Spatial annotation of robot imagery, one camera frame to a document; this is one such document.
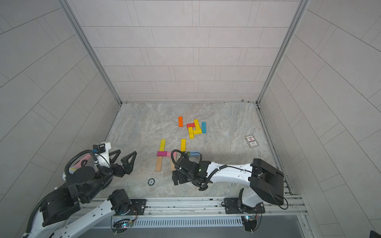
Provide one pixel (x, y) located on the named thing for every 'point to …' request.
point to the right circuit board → (250, 222)
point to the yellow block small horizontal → (198, 131)
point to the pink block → (168, 154)
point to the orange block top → (180, 121)
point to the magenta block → (161, 153)
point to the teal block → (204, 127)
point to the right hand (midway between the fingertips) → (179, 179)
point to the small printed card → (251, 141)
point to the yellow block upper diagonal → (197, 124)
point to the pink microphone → (81, 164)
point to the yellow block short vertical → (191, 133)
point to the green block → (189, 153)
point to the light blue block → (194, 153)
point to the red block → (190, 125)
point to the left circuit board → (120, 226)
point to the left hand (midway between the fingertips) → (133, 152)
